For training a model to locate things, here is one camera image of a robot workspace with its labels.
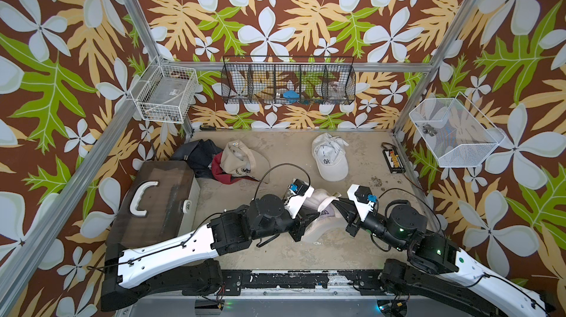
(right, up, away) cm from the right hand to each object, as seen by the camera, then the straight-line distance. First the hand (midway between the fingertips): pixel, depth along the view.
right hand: (331, 199), depth 61 cm
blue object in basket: (-9, +38, +34) cm, 52 cm away
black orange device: (+41, +9, +45) cm, 61 cm away
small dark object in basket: (+44, +22, +23) cm, 54 cm away
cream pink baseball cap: (+3, -11, +14) cm, 17 cm away
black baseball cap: (-52, +12, +39) cm, 66 cm away
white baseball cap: (+11, +11, +46) cm, 49 cm away
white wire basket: (-60, +36, +24) cm, 74 cm away
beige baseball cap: (-33, +10, +34) cm, 49 cm away
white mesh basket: (+52, +21, +20) cm, 60 cm away
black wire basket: (-2, +46, +35) cm, 58 cm away
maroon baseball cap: (-39, +4, +27) cm, 48 cm away
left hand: (-3, -4, -1) cm, 5 cm away
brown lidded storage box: (-57, -5, +17) cm, 60 cm away
